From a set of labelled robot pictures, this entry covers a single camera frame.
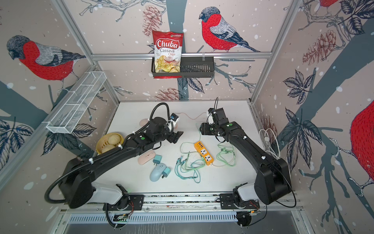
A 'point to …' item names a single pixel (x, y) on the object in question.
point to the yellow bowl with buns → (108, 141)
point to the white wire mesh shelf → (65, 119)
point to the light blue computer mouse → (156, 173)
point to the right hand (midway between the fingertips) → (203, 127)
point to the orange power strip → (203, 152)
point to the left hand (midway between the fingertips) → (179, 125)
